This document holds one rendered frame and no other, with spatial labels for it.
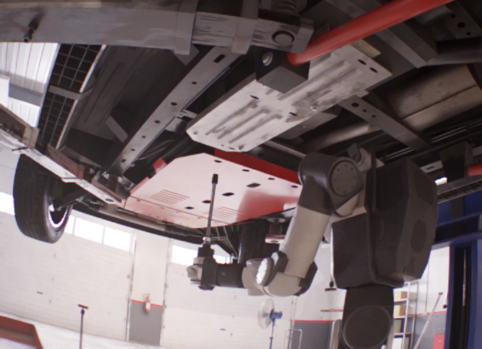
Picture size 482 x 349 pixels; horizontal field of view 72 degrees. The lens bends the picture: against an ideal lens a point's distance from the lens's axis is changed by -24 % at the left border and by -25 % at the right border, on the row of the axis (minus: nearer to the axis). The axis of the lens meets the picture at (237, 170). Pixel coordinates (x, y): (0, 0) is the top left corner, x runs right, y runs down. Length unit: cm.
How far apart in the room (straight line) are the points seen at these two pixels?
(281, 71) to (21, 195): 190
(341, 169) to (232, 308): 1078
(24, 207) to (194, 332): 902
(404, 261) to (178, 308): 1003
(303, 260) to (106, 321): 938
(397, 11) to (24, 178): 220
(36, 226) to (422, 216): 214
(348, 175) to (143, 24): 56
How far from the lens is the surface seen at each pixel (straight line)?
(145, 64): 155
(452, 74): 144
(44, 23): 86
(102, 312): 1020
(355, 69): 110
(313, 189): 99
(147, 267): 1052
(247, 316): 1191
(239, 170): 176
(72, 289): 1004
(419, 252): 107
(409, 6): 72
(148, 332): 1053
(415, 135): 167
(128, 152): 183
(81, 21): 82
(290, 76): 93
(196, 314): 1110
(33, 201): 247
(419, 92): 150
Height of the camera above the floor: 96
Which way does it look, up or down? 21 degrees up
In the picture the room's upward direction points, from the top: 6 degrees clockwise
